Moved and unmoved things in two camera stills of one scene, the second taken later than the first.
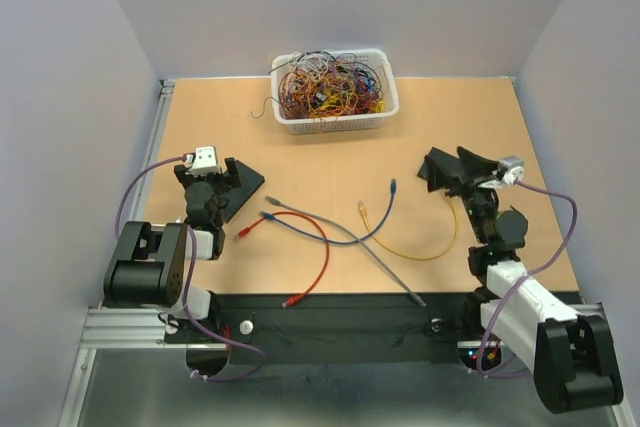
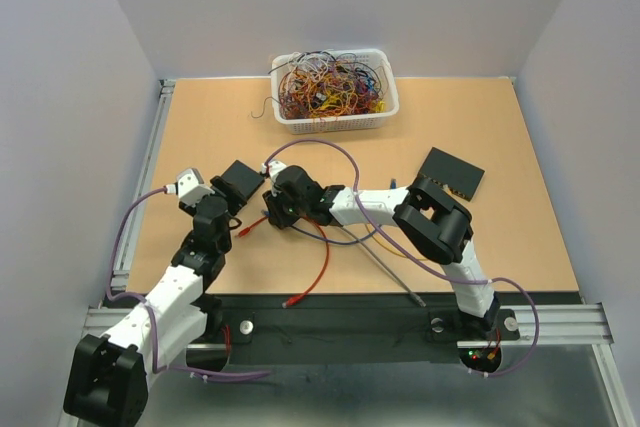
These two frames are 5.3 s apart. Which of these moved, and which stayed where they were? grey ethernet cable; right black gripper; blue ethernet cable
Moved: right black gripper
Stayed: blue ethernet cable; grey ethernet cable
